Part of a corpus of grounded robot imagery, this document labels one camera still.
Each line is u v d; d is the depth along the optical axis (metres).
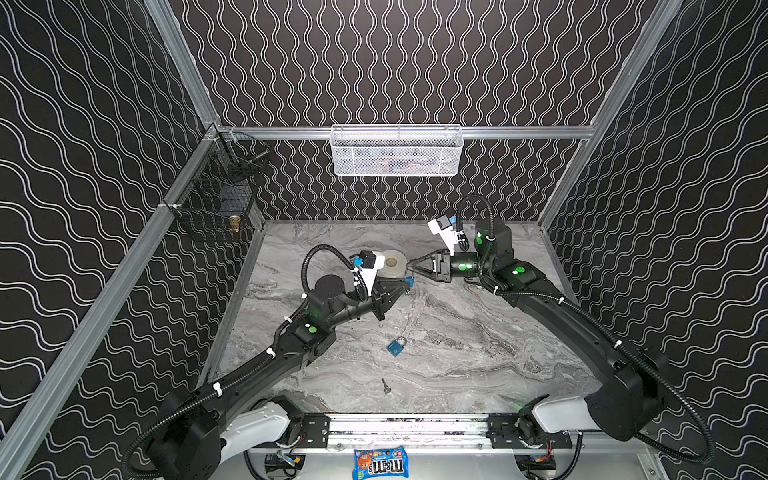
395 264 0.64
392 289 0.69
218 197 0.92
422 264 0.66
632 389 0.40
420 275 0.67
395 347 0.88
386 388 0.82
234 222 0.82
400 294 0.67
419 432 0.75
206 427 0.39
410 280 0.69
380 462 0.69
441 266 0.63
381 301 0.62
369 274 0.61
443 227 0.64
